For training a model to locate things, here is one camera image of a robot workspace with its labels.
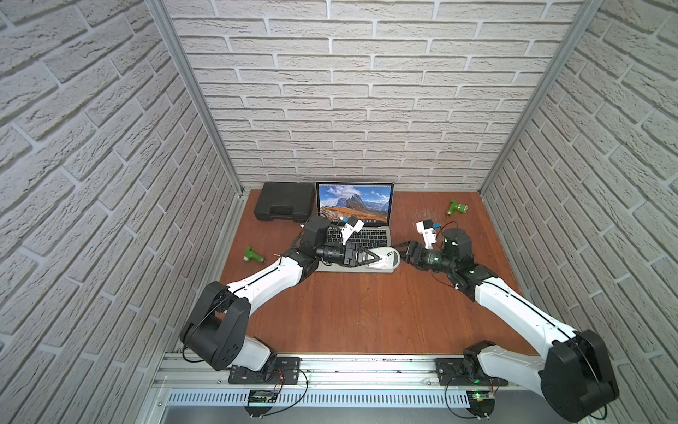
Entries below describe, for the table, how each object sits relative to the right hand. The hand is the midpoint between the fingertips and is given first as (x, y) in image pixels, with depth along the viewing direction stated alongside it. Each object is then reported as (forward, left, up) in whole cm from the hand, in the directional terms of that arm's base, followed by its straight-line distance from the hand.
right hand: (397, 251), depth 79 cm
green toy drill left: (+11, +51, -15) cm, 55 cm away
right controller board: (-38, -19, -20) cm, 47 cm away
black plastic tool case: (+35, +38, -13) cm, 53 cm away
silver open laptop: (+26, +4, -6) cm, 27 cm away
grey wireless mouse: (-5, +4, +5) cm, 8 cm away
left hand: (-5, +7, +4) cm, 10 cm away
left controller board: (-34, +42, -20) cm, 58 cm away
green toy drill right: (+30, -33, -16) cm, 48 cm away
